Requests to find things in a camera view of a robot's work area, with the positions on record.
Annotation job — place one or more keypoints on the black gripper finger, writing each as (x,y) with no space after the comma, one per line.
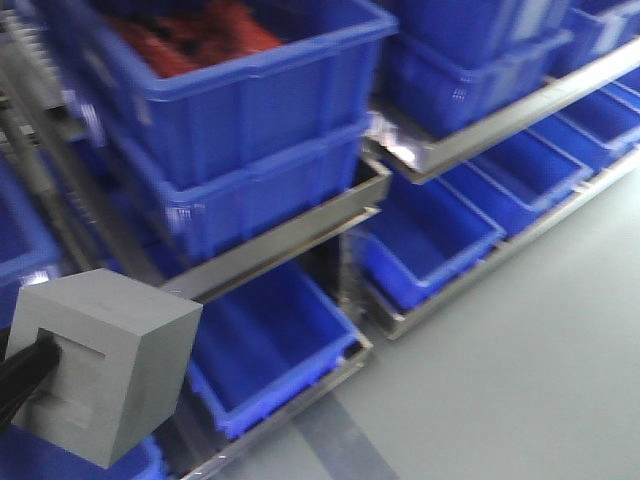
(20,380)

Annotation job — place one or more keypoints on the grey block with square hole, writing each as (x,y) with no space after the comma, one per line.
(150,380)

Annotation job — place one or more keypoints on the steel roller rack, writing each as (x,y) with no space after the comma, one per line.
(280,240)

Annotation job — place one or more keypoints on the pile of red bags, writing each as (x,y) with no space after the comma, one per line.
(200,35)

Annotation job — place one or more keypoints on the steel rack on castors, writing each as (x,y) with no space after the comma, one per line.
(500,126)

